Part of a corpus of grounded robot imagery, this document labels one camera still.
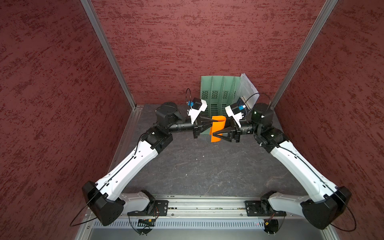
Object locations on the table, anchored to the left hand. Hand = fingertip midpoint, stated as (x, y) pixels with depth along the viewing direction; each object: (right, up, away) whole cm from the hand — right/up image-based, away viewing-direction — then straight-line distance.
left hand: (214, 124), depth 58 cm
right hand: (-1, -4, +2) cm, 5 cm away
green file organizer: (+10, +23, +56) cm, 62 cm away
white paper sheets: (+27, +22, +40) cm, 53 cm away
